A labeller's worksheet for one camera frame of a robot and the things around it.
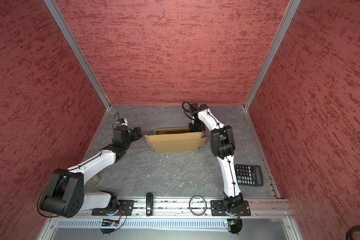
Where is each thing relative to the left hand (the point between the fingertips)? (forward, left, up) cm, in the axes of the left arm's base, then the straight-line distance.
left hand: (136, 132), depth 90 cm
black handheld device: (-34, -13, -8) cm, 37 cm away
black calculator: (-22, -68, -9) cm, 72 cm away
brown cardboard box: (-10, -25, +8) cm, 28 cm away
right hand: (+3, -37, -8) cm, 37 cm away
